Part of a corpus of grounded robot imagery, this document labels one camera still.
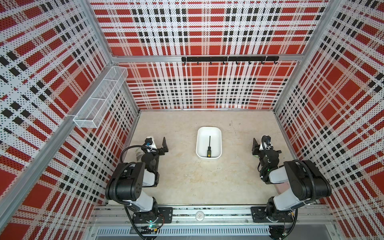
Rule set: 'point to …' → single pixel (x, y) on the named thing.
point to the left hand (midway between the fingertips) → (157, 140)
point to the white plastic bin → (203, 133)
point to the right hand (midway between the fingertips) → (258, 139)
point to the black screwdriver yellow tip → (209, 152)
